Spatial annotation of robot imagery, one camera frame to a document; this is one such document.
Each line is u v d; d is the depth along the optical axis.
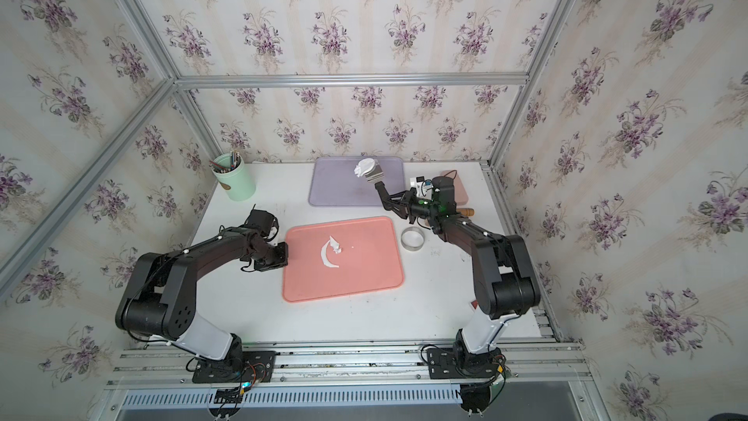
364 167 1.03
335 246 0.96
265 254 0.78
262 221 0.75
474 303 0.82
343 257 0.93
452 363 0.73
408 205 0.80
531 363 0.75
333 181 1.16
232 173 0.98
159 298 0.45
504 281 0.47
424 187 0.82
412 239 0.98
